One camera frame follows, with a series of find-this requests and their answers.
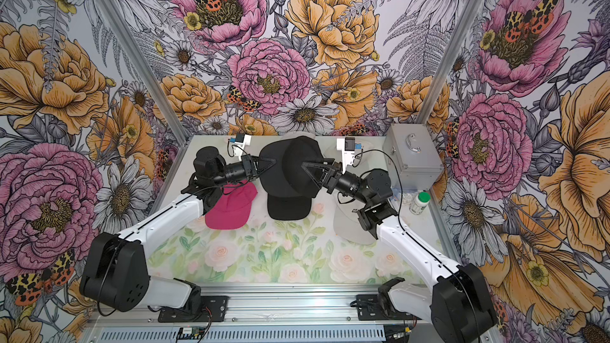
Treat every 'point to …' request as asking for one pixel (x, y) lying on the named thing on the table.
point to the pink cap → (233, 208)
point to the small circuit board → (190, 333)
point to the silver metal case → (411, 157)
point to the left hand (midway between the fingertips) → (276, 166)
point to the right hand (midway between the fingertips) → (302, 168)
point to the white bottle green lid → (419, 202)
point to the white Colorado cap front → (347, 225)
